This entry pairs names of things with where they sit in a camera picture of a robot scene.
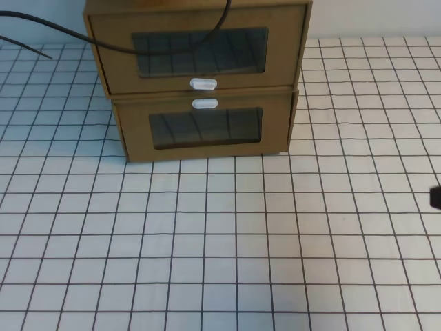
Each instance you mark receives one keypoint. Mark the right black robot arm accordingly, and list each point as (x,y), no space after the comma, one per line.
(435,197)

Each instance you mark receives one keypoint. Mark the thin black cable tie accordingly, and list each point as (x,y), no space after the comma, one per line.
(17,43)

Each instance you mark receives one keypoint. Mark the lower brown shoebox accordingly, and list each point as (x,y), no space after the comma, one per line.
(196,125)

